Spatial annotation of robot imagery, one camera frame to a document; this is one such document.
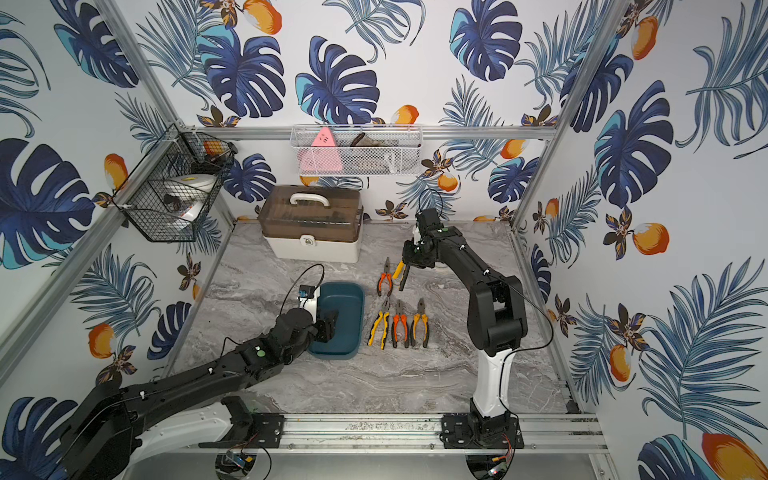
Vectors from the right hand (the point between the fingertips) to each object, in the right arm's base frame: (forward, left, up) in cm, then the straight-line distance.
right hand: (407, 258), depth 96 cm
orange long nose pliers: (-17, +1, -11) cm, 20 cm away
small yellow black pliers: (0, +3, -5) cm, 6 cm away
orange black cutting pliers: (-16, -6, -10) cm, 20 cm away
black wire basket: (-3, +68, +26) cm, 73 cm away
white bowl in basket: (+3, +61, +23) cm, 65 cm away
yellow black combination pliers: (-19, +10, -11) cm, 24 cm away
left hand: (-20, +21, +3) cm, 29 cm away
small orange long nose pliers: (0, +8, -10) cm, 13 cm away
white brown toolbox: (+6, +30, +10) cm, 32 cm away
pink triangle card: (+19, +26, +25) cm, 41 cm away
